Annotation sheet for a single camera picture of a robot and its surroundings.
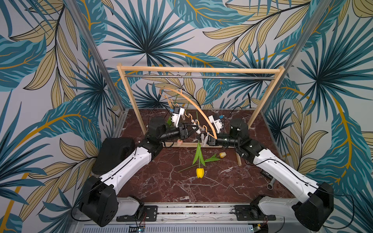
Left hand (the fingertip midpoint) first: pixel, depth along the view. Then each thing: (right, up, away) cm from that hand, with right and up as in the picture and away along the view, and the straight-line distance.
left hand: (197, 129), depth 68 cm
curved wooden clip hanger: (-6, +25, +45) cm, 52 cm away
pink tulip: (-9, -8, +16) cm, 20 cm away
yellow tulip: (+1, -13, -2) cm, 13 cm away
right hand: (0, -4, 0) cm, 4 cm away
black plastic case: (-52, -15, +23) cm, 59 cm away
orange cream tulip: (+12, -19, +25) cm, 34 cm away
